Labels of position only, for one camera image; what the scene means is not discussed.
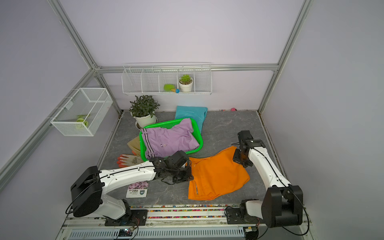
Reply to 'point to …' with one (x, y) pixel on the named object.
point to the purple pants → (163, 142)
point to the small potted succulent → (185, 83)
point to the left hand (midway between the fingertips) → (193, 180)
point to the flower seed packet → (137, 190)
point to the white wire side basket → (95, 101)
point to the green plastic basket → (195, 128)
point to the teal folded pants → (198, 114)
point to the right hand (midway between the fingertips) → (239, 159)
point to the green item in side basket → (81, 121)
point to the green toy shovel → (171, 87)
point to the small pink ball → (233, 109)
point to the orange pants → (216, 175)
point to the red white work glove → (126, 160)
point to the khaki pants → (134, 145)
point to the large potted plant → (143, 109)
